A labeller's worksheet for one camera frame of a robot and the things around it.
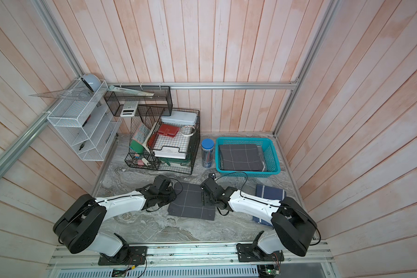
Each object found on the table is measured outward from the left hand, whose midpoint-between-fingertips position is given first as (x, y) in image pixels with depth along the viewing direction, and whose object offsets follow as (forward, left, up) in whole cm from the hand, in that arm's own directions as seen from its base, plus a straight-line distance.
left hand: (176, 197), depth 91 cm
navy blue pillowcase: (+4, -52, -2) cm, 52 cm away
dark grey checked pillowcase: (+22, -37, +6) cm, 44 cm away
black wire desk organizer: (+21, +3, +21) cm, 29 cm away
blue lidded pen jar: (+19, -17, +21) cm, 33 cm away
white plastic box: (+38, -1, +23) cm, 45 cm away
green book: (+29, +26, +8) cm, 40 cm away
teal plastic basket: (+25, -54, +8) cm, 60 cm away
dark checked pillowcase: (-3, -7, 0) cm, 7 cm away
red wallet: (+28, +5, +23) cm, 37 cm away
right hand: (0, -17, +3) cm, 18 cm away
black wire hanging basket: (+52, +14, +21) cm, 58 cm away
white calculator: (+42, +29, +26) cm, 57 cm away
